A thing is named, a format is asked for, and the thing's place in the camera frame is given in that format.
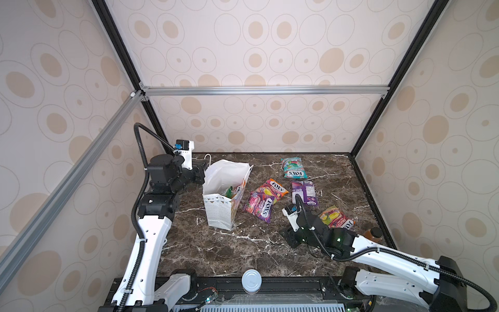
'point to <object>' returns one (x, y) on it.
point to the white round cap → (251, 281)
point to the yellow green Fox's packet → (229, 193)
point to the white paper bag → (223, 184)
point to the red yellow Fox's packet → (334, 218)
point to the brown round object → (374, 233)
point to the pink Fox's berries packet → (260, 205)
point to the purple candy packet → (306, 190)
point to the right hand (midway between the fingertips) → (283, 229)
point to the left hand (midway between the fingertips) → (210, 158)
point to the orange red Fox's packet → (272, 188)
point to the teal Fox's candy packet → (294, 168)
